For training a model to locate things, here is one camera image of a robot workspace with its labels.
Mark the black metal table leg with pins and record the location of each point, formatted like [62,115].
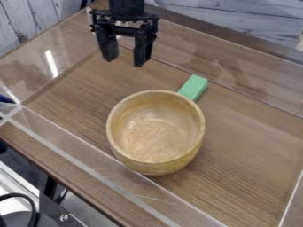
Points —
[51,187]

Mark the black base with screw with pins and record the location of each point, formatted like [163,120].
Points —
[54,215]

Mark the brown wooden bowl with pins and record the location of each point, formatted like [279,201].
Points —
[155,130]

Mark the clear acrylic tray enclosure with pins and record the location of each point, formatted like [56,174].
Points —
[245,180]

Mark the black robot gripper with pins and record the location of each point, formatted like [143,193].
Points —
[124,19]

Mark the green rectangular block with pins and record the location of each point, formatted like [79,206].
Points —
[194,87]

